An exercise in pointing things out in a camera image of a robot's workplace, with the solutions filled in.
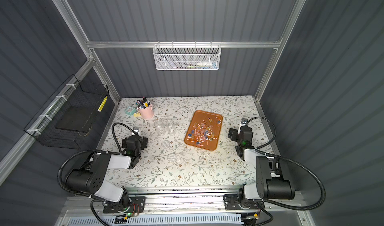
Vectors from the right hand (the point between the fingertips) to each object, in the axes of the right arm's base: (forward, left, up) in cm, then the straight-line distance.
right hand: (242, 129), depth 92 cm
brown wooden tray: (+16, +30, -8) cm, 35 cm away
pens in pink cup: (+17, +66, +5) cm, 68 cm away
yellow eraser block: (+17, +73, -7) cm, 75 cm away
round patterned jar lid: (-7, +48, -7) cm, 49 cm away
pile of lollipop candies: (+2, +25, -7) cm, 25 cm away
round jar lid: (-16, +44, -7) cm, 47 cm away
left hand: (-5, +67, -3) cm, 67 cm away
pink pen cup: (+15, +64, -3) cm, 66 cm away
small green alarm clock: (+20, +79, -6) cm, 81 cm away
